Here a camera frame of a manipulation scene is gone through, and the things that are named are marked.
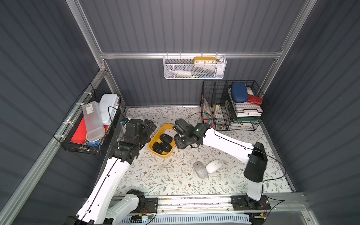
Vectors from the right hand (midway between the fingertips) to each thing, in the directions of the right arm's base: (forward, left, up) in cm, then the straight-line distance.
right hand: (181, 140), depth 81 cm
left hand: (+1, +17, +12) cm, 21 cm away
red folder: (-6, +49, +14) cm, 51 cm away
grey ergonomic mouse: (-12, -11, -13) cm, 21 cm away
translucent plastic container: (-4, +41, +17) cm, 45 cm away
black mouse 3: (+1, +17, -13) cm, 21 cm away
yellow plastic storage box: (+10, +19, -15) cm, 26 cm away
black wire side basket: (-8, +51, +20) cm, 55 cm away
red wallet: (+28, -49, +5) cm, 57 cm away
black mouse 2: (+10, +12, -14) cm, 21 cm away
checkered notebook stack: (+22, -43, +3) cm, 48 cm away
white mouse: (-10, -20, -15) cm, 26 cm away
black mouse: (+2, +11, -13) cm, 17 cm away
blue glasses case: (+37, -41, +5) cm, 56 cm away
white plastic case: (+11, +40, +17) cm, 45 cm away
